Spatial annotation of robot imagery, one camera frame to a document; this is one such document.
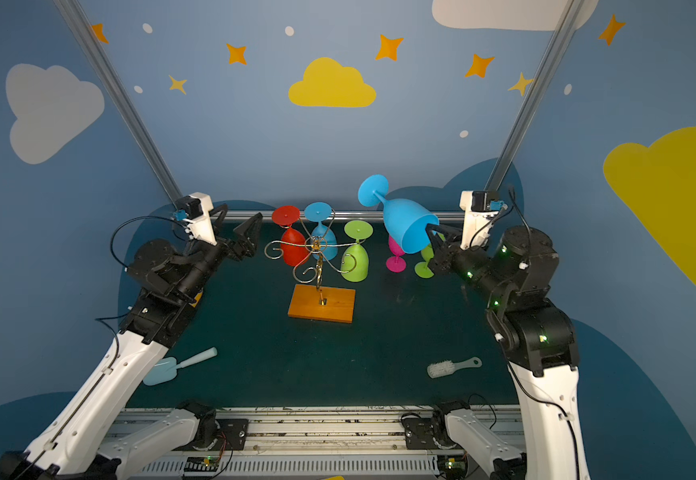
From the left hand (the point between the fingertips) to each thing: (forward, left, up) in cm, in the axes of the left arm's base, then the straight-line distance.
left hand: (233, 207), depth 60 cm
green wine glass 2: (+10, -25, -31) cm, 41 cm away
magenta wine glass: (+22, -41, -46) cm, 65 cm away
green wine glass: (+21, -51, -47) cm, 72 cm away
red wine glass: (+4, -10, -15) cm, 19 cm away
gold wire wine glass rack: (-7, -14, -14) cm, 21 cm away
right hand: (-7, -40, +2) cm, 41 cm away
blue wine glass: (+4, -18, -15) cm, 24 cm away
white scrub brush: (-16, -53, -46) cm, 72 cm away
